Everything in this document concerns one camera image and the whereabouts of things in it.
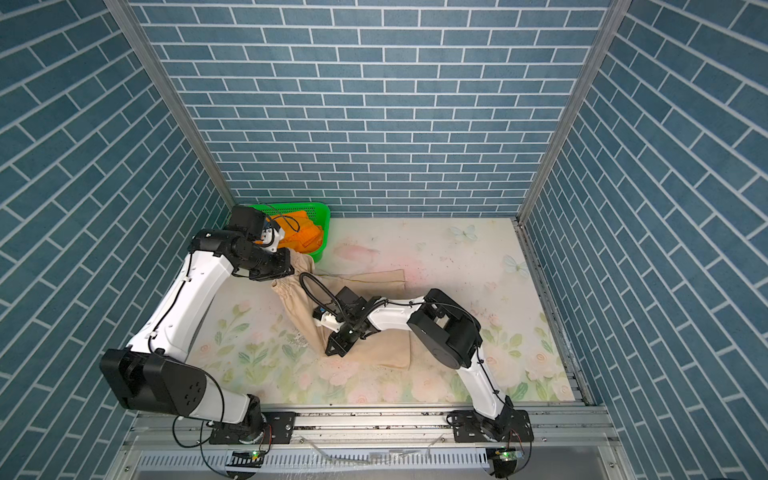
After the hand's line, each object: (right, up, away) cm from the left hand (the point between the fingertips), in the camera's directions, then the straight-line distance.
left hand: (294, 268), depth 79 cm
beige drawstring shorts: (+3, -6, 0) cm, 7 cm away
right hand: (+6, -25, +8) cm, 26 cm away
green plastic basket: (-4, +19, +36) cm, 41 cm away
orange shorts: (-9, +11, +33) cm, 36 cm away
